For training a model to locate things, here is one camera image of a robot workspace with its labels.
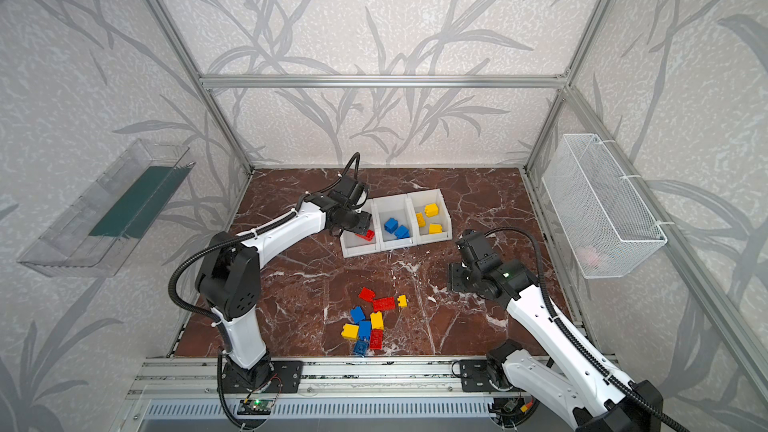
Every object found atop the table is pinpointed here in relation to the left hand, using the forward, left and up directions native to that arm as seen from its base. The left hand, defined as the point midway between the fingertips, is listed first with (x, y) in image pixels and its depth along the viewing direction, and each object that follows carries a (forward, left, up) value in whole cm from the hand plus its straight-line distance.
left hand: (366, 214), depth 92 cm
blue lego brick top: (+1, -8, -8) cm, 11 cm away
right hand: (-19, -26, +3) cm, 32 cm away
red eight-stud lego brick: (-25, -6, -9) cm, 27 cm away
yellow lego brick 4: (-32, +2, -9) cm, 33 cm away
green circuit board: (-49, +24, -12) cm, 55 cm away
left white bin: (-6, +4, -9) cm, 12 cm away
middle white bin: (+9, -9, -9) cm, 16 cm away
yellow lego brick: (+8, -21, -9) cm, 25 cm away
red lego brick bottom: (-34, -5, -9) cm, 36 cm away
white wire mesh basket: (-20, -54, +25) cm, 62 cm away
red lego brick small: (-2, +3, -11) cm, 11 cm away
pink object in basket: (-19, -57, +11) cm, 61 cm away
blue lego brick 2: (-27, +1, -11) cm, 29 cm away
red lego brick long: (-2, 0, -10) cm, 10 cm away
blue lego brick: (-1, -11, -9) cm, 15 cm away
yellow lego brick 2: (0, -22, -9) cm, 24 cm away
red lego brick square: (-22, -1, -11) cm, 24 cm away
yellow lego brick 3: (-29, -5, -9) cm, 31 cm away
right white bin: (+10, -16, -8) cm, 21 cm away
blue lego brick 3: (-32, -2, -8) cm, 33 cm away
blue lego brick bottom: (-36, -1, -10) cm, 37 cm away
